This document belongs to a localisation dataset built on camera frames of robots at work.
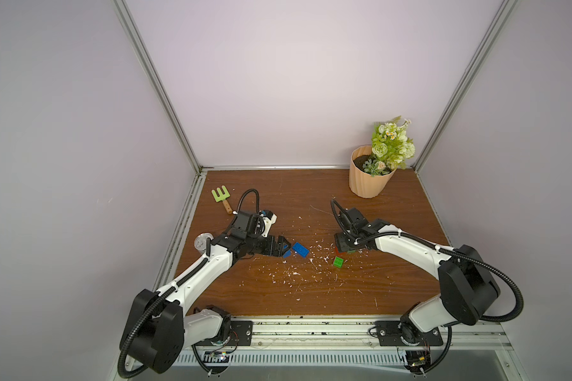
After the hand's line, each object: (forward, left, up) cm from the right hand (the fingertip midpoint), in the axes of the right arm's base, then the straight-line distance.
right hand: (344, 239), depth 88 cm
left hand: (-5, +22, +6) cm, 24 cm away
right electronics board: (-36, -20, -8) cm, 42 cm away
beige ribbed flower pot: (+25, -10, +5) cm, 27 cm away
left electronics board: (-37, +42, -7) cm, 57 cm away
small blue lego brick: (-10, +21, +8) cm, 24 cm away
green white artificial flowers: (+29, -19, +21) cm, 40 cm away
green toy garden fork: (+23, +54, -4) cm, 58 cm away
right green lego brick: (-7, +2, -5) cm, 9 cm away
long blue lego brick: (-3, +17, -4) cm, 17 cm away
